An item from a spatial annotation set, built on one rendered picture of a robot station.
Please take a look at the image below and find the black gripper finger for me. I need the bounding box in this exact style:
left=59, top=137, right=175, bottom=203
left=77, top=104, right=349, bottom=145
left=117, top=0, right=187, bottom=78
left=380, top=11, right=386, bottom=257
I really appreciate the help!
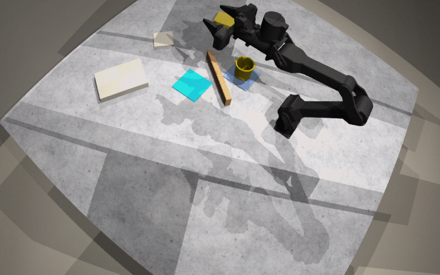
left=220, top=5, right=240, bottom=18
left=203, top=18, right=223, bottom=37

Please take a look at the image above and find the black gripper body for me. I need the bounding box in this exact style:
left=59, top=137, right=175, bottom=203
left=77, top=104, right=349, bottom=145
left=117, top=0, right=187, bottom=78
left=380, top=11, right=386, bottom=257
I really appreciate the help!
left=213, top=3, right=260, bottom=50

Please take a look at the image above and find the beige flat block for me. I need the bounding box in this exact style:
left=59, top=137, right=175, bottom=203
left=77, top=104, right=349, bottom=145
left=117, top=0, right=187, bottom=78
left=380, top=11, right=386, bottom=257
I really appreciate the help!
left=153, top=32, right=174, bottom=48

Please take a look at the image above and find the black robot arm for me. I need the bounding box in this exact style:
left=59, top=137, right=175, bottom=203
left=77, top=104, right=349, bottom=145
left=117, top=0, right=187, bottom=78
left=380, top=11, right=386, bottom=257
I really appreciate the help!
left=234, top=5, right=373, bottom=139

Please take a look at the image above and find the olive-yellow cup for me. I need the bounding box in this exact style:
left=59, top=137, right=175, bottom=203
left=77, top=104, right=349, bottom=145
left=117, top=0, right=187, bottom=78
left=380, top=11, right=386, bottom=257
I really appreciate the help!
left=234, top=56, right=256, bottom=81

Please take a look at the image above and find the wooden plank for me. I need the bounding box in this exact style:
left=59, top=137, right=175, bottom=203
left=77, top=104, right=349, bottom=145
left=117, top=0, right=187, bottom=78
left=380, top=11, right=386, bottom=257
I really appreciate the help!
left=206, top=50, right=232, bottom=106

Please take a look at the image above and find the yellow rectangular block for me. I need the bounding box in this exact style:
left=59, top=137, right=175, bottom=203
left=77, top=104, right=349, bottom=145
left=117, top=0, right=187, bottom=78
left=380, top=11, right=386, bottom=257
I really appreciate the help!
left=213, top=11, right=234, bottom=29

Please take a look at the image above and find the beige rectangular block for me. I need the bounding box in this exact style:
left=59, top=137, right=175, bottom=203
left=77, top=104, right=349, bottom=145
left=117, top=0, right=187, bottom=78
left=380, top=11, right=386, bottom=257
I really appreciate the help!
left=95, top=58, right=149, bottom=103

